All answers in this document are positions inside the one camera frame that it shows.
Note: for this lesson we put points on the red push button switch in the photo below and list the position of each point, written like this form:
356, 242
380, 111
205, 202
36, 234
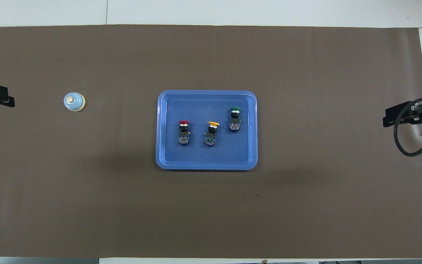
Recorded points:
184, 134

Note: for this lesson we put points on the yellow push button switch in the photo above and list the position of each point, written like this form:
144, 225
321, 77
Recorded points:
211, 135

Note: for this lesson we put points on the green push button switch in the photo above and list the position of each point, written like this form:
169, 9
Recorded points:
235, 119

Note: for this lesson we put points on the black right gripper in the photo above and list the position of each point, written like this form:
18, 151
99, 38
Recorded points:
416, 113

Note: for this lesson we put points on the blue plastic tray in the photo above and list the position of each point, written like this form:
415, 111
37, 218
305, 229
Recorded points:
196, 157

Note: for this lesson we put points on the light blue desk bell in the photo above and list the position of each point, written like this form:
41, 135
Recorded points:
74, 102

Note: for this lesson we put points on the brown table mat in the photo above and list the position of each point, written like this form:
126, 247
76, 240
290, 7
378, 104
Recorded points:
306, 201

